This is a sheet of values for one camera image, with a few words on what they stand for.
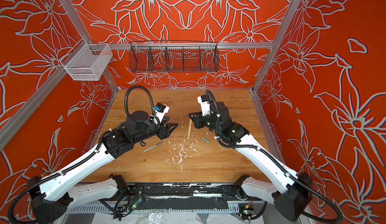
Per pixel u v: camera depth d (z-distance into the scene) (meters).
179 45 0.92
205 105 0.62
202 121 0.61
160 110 0.56
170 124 0.60
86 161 0.43
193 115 0.70
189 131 0.71
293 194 0.37
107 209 0.59
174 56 0.99
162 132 0.60
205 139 0.91
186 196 0.73
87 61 0.92
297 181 0.38
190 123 0.70
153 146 0.87
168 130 0.60
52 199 0.39
